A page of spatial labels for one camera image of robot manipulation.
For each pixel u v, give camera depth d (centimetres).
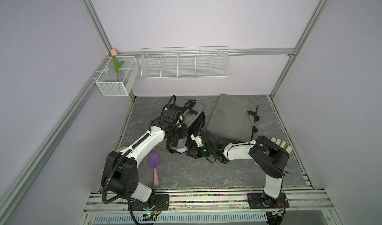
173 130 71
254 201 73
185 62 99
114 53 89
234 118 104
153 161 88
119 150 46
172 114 68
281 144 94
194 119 91
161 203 73
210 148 71
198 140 82
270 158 49
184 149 86
